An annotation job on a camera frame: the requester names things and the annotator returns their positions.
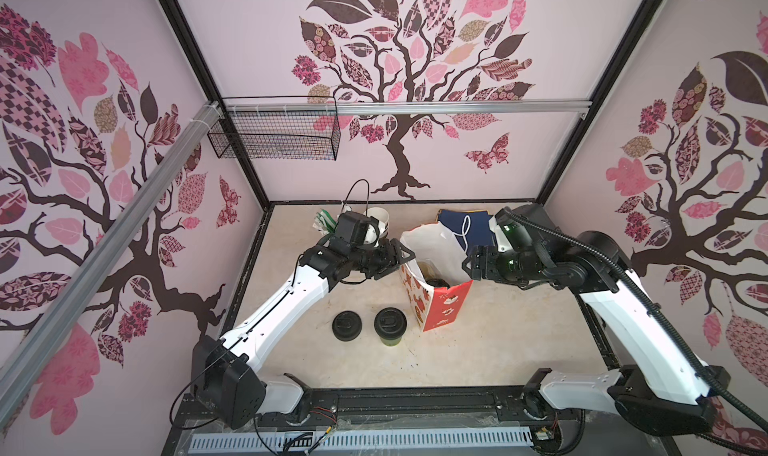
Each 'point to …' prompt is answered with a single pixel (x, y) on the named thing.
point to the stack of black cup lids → (347, 326)
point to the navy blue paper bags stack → (473, 229)
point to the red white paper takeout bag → (439, 254)
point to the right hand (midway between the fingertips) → (475, 265)
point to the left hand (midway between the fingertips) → (408, 265)
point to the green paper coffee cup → (391, 340)
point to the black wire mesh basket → (280, 127)
